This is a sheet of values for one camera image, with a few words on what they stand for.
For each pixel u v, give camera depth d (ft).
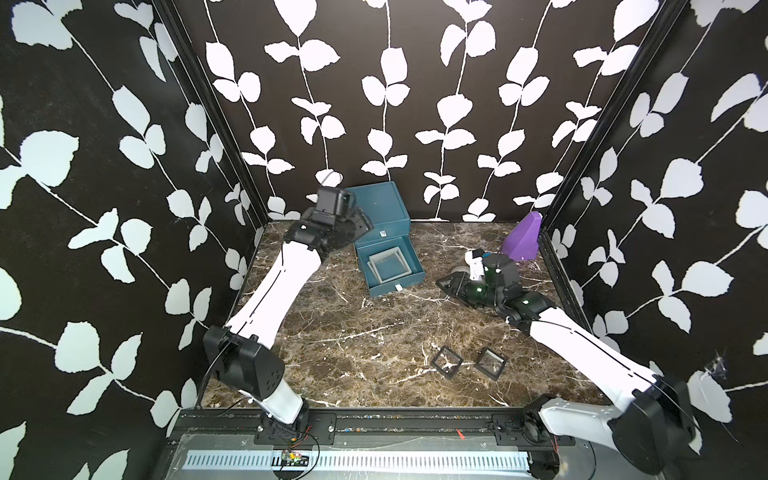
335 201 1.90
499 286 1.96
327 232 1.77
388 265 3.21
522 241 3.39
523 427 2.24
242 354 1.35
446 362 2.81
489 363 2.81
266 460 2.30
